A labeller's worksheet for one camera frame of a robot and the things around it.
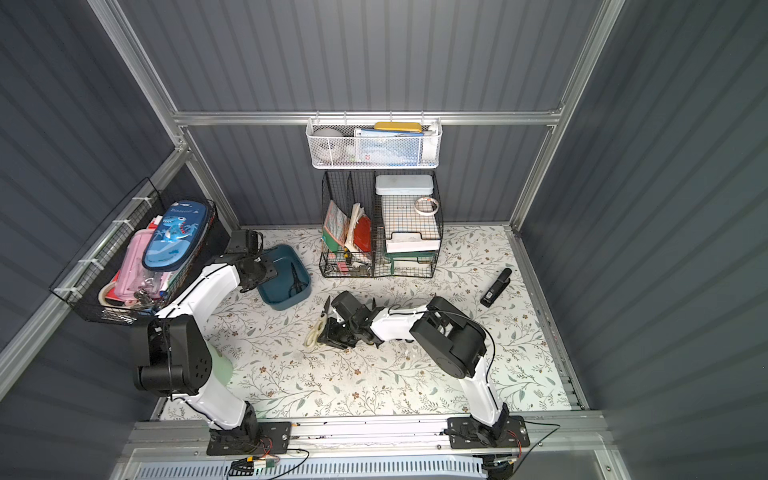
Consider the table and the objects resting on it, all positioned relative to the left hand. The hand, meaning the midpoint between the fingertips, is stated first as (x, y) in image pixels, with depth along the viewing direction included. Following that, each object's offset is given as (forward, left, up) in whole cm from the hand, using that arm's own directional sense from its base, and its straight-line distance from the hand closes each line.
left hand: (269, 270), depth 91 cm
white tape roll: (+17, -49, +8) cm, 53 cm away
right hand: (-18, -18, -9) cm, 27 cm away
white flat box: (+29, -43, +10) cm, 53 cm away
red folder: (+17, -28, -3) cm, 33 cm away
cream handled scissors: (-17, -14, -12) cm, 25 cm away
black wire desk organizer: (+19, -34, +2) cm, 39 cm away
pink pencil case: (-15, +22, +18) cm, 32 cm away
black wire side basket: (-20, +26, +22) cm, 39 cm away
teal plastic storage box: (+3, -3, -12) cm, 13 cm away
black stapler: (-1, -74, -10) cm, 74 cm away
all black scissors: (+2, -5, -12) cm, 14 cm away
